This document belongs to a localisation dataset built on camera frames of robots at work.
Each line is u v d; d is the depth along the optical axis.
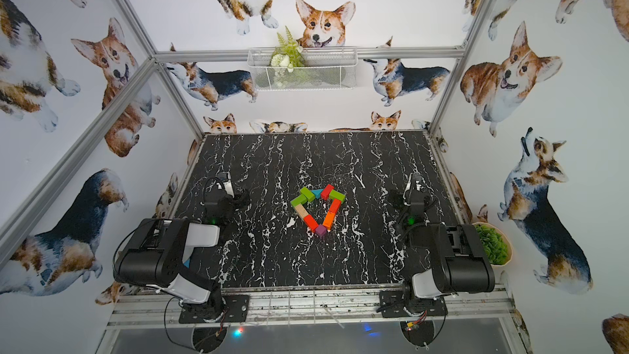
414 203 0.70
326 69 0.92
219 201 0.72
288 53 0.82
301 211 0.93
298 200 0.95
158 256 0.46
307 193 0.98
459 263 0.45
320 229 0.88
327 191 0.98
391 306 0.73
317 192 0.98
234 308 0.74
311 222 0.90
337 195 0.98
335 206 0.95
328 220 0.91
